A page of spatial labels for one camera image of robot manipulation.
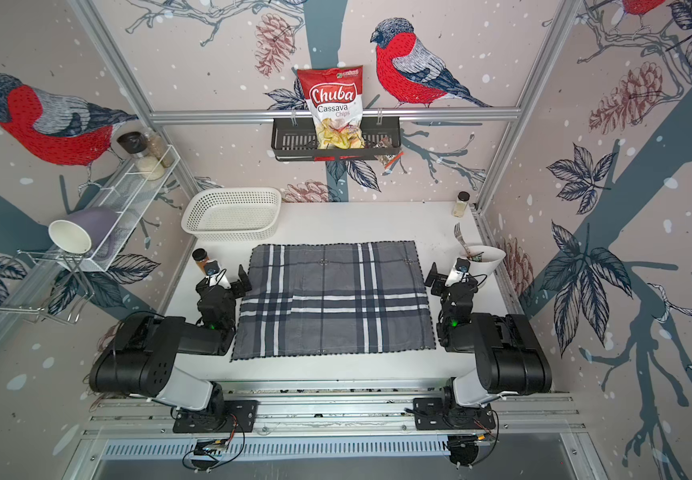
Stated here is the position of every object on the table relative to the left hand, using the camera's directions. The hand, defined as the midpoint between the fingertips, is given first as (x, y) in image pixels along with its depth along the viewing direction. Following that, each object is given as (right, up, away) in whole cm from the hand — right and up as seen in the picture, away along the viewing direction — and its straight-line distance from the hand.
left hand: (230, 263), depth 90 cm
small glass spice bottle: (+80, +20, +25) cm, 86 cm away
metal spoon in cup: (+73, +8, +5) cm, 73 cm away
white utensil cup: (+79, 0, +3) cm, 79 cm away
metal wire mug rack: (-30, -2, -23) cm, 38 cm away
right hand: (+68, 0, +1) cm, 68 cm away
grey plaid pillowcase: (+40, -12, +5) cm, 42 cm away
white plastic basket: (-15, +17, +31) cm, 38 cm away
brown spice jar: (-12, +2, +6) cm, 14 cm away
